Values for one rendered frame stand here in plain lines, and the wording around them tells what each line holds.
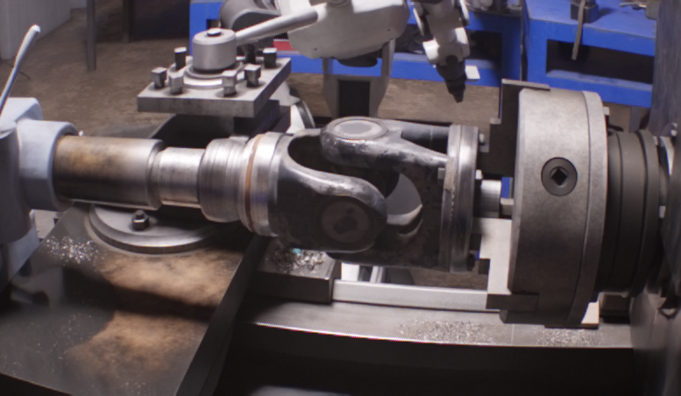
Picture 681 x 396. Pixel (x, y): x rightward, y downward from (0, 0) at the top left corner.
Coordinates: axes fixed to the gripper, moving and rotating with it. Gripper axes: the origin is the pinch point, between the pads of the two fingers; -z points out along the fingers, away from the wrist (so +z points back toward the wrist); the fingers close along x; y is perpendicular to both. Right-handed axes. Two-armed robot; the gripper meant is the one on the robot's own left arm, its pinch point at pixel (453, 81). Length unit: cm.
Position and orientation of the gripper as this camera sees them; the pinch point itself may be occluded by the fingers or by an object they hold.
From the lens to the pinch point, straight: 260.4
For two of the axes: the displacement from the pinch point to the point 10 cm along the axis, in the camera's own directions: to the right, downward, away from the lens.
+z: -1.6, -2.8, -9.4
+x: 2.2, 9.2, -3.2
